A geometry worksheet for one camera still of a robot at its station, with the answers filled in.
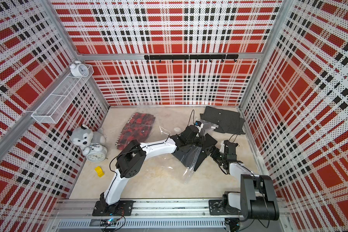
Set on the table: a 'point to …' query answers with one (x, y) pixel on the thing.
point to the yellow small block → (99, 171)
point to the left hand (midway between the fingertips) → (207, 138)
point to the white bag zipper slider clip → (214, 125)
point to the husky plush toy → (83, 136)
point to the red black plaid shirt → (138, 127)
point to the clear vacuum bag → (189, 138)
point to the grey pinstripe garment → (225, 121)
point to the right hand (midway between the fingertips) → (210, 151)
